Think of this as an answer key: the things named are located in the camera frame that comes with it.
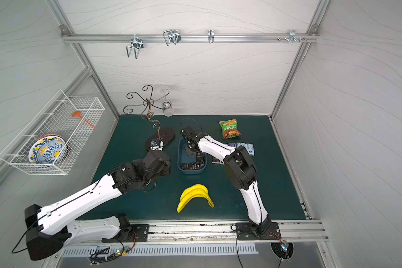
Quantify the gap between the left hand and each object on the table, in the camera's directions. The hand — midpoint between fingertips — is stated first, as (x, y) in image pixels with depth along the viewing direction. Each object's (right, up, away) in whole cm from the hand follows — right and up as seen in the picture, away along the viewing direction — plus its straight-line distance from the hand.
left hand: (168, 162), depth 73 cm
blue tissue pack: (+37, +6, +29) cm, 48 cm away
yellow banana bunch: (+12, -16, +8) cm, 21 cm away
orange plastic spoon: (-44, +22, +5) cm, 50 cm away
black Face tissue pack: (+23, -3, +23) cm, 32 cm away
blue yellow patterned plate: (-43, +7, -11) cm, 45 cm away
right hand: (+9, +5, +24) cm, 26 cm away
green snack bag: (+32, +16, +35) cm, 50 cm away
